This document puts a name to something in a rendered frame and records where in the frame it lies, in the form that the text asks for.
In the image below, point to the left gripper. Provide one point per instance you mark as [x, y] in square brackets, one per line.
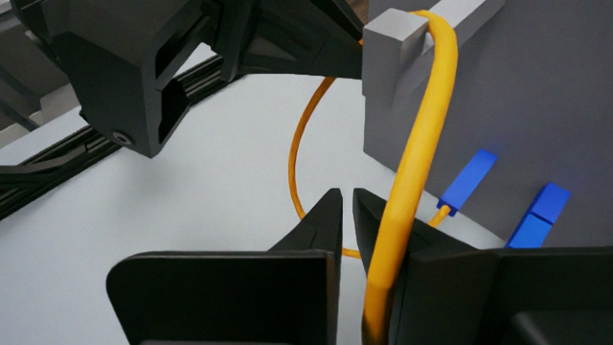
[107, 49]

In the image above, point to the yellow patch cord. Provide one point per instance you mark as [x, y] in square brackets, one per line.
[404, 198]

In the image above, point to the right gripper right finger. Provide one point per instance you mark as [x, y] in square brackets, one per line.
[468, 297]

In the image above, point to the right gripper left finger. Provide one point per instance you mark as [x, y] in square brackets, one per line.
[286, 294]

